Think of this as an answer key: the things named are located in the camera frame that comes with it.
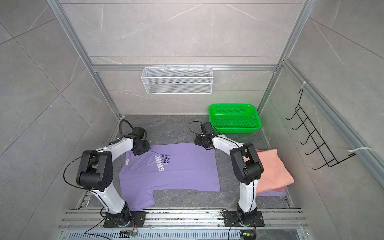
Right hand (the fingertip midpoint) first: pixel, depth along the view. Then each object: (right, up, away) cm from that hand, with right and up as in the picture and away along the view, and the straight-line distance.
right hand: (196, 139), depth 98 cm
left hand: (-34, -4, -1) cm, 34 cm away
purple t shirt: (-8, -17, -6) cm, 20 cm away
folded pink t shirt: (+44, -19, -18) cm, 51 cm away
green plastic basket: (+28, +15, +9) cm, 33 cm away
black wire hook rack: (+53, -5, -41) cm, 67 cm away
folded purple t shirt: (+40, -28, -19) cm, 52 cm away
